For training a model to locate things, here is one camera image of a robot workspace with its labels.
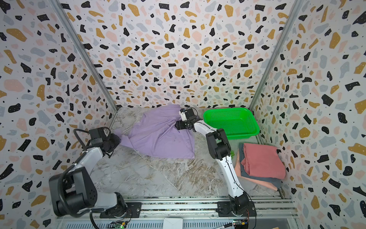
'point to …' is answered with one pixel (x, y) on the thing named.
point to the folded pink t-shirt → (264, 161)
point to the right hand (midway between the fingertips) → (177, 121)
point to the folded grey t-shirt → (276, 182)
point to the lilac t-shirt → (153, 130)
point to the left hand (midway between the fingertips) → (119, 135)
